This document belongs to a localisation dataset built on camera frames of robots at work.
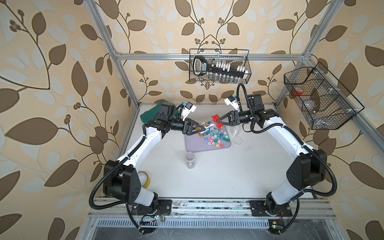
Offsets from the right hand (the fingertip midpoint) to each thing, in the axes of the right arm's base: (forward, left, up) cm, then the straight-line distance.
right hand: (217, 123), depth 72 cm
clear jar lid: (+8, -17, -31) cm, 36 cm away
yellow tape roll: (-18, +38, -25) cm, 49 cm away
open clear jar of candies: (-8, +15, -22) cm, 27 cm away
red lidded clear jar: (-2, +3, +1) cm, 4 cm away
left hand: (-2, +9, 0) cm, 9 cm away
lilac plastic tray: (+6, +10, -28) cm, 30 cm away
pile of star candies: (+9, -4, -28) cm, 30 cm away
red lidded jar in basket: (+17, -47, +3) cm, 50 cm away
